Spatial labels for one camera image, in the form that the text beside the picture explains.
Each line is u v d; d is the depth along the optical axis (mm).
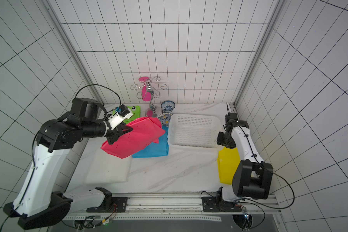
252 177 423
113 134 488
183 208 727
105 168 819
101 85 393
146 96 869
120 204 727
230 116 684
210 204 727
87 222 1067
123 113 470
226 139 698
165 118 1089
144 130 607
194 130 1006
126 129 551
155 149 918
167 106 1175
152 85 931
